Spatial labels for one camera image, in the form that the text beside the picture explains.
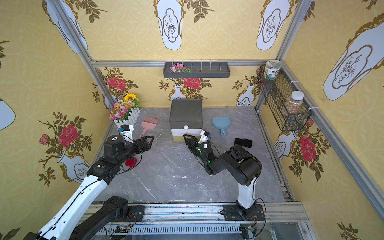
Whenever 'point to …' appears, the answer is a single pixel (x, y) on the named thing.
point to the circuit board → (122, 229)
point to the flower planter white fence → (126, 111)
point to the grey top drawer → (186, 125)
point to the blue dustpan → (222, 123)
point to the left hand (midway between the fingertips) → (142, 137)
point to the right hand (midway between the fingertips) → (188, 134)
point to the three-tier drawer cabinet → (185, 117)
